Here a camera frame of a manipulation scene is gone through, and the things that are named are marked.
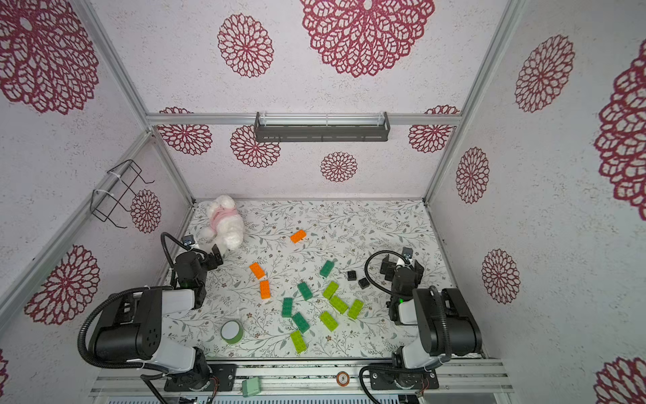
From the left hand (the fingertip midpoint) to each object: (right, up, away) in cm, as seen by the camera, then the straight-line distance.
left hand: (205, 249), depth 93 cm
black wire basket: (-20, +16, -20) cm, 32 cm away
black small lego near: (+59, -12, -1) cm, 60 cm away
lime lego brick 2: (+49, -19, -6) cm, 53 cm away
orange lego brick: (+33, +4, +13) cm, 36 cm away
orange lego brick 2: (+19, -9, +4) cm, 21 cm away
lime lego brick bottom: (+36, -28, -14) cm, 48 cm away
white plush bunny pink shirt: (+4, +9, +8) cm, 13 cm away
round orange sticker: (+50, -36, -19) cm, 64 cm away
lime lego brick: (+47, -15, -2) cm, 49 cm away
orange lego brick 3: (+23, -15, -2) cm, 27 cm away
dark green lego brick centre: (+37, -15, -2) cm, 40 cm away
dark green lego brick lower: (+37, -23, -10) cm, 45 cm away
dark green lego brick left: (+32, -19, -7) cm, 38 cm away
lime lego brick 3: (+55, -20, -7) cm, 59 cm away
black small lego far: (+55, -10, +1) cm, 56 cm away
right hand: (+73, -2, -2) cm, 73 cm away
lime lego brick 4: (+45, -22, -10) cm, 52 cm away
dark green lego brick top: (+45, -8, +4) cm, 46 cm away
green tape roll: (+15, -24, -15) cm, 32 cm away
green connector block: (+23, -37, -22) cm, 49 cm away
